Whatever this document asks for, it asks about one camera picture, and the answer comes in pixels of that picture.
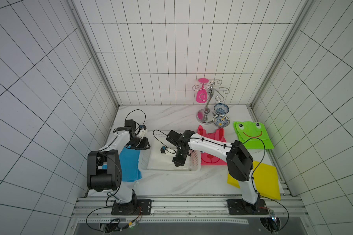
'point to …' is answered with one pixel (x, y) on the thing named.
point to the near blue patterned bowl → (221, 121)
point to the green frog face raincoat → (253, 135)
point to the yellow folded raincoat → (265, 179)
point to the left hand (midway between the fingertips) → (145, 148)
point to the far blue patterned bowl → (221, 108)
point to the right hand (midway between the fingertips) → (173, 165)
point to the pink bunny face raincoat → (219, 135)
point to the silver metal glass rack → (205, 116)
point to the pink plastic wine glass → (202, 96)
